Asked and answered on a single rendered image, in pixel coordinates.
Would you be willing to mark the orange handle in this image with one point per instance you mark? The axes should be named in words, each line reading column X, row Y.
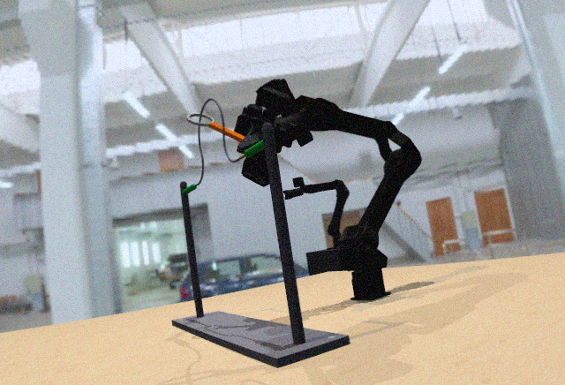
column 219, row 128

